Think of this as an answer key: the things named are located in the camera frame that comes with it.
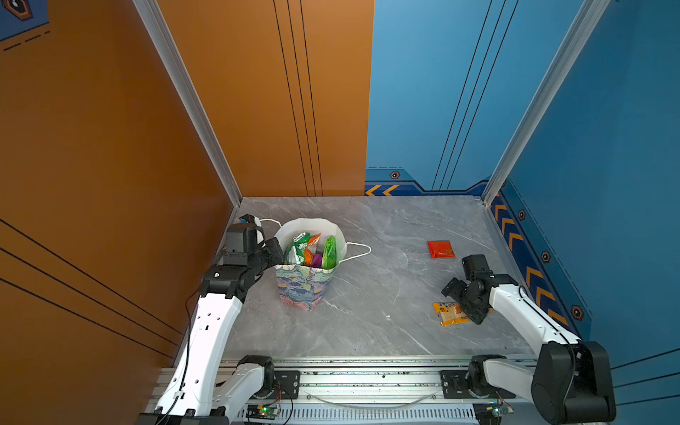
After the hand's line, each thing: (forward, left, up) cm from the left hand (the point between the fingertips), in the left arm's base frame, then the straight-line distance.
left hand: (280, 242), depth 75 cm
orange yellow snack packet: (-11, -53, -23) cm, 59 cm away
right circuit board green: (-37, -58, -26) cm, 74 cm away
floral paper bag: (-10, -7, -9) cm, 15 cm away
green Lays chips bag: (+1, -14, -7) cm, 16 cm away
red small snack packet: (+14, -55, -24) cm, 62 cm away
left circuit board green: (-38, +3, -26) cm, 46 cm away
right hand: (-8, -54, -22) cm, 59 cm away
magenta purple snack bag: (0, -10, -10) cm, 14 cm away
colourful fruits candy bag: (+5, -7, -11) cm, 14 cm away
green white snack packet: (-4, -5, -1) cm, 6 cm away
